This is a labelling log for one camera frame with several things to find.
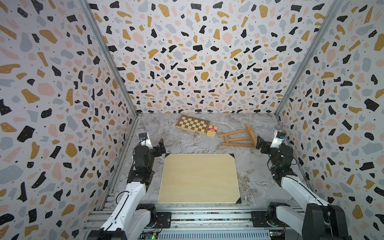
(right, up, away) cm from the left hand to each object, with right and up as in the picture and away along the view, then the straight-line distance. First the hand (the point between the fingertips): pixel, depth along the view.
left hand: (155, 140), depth 80 cm
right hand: (+62, +1, +3) cm, 62 cm away
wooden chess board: (+18, +9, +32) cm, 38 cm away
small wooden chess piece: (+21, +2, +29) cm, 35 cm away
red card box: (+33, +4, +29) cm, 44 cm away
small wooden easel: (+56, -1, +29) cm, 63 cm away
